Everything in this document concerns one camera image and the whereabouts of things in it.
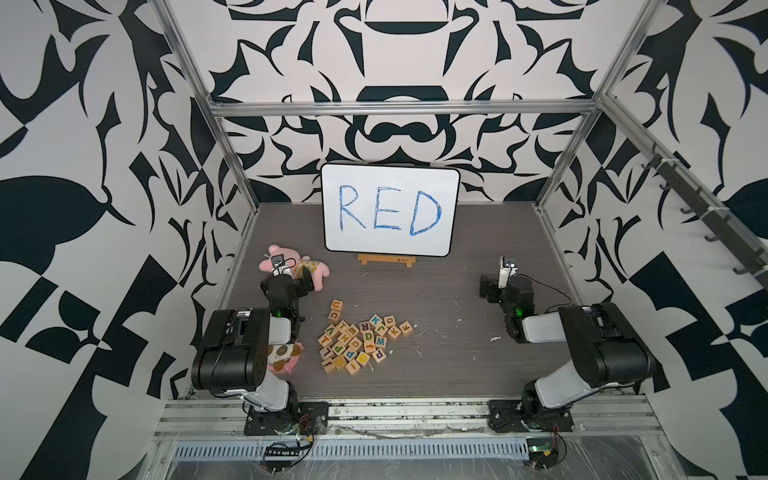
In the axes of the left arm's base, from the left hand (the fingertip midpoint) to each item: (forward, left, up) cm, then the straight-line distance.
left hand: (285, 267), depth 93 cm
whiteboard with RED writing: (+13, -33, +11) cm, 37 cm away
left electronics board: (-46, -4, -11) cm, 47 cm away
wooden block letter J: (-19, -29, -5) cm, 35 cm away
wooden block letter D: (-21, -25, -5) cm, 33 cm away
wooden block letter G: (-16, -31, -4) cm, 35 cm away
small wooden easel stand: (+4, -32, -3) cm, 33 cm away
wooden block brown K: (-20, -32, -5) cm, 38 cm away
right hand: (-2, -67, -2) cm, 67 cm away
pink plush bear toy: (+2, -2, 0) cm, 3 cm away
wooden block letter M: (-22, -28, -6) cm, 36 cm away
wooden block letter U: (-10, -16, -5) cm, 20 cm away
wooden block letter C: (-14, -15, -5) cm, 21 cm away
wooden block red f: (-24, -26, -5) cm, 35 cm away
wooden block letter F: (-18, -36, -5) cm, 41 cm away
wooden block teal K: (-16, -27, -5) cm, 32 cm away
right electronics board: (-48, -66, -9) cm, 82 cm away
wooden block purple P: (-26, -28, -5) cm, 38 cm away
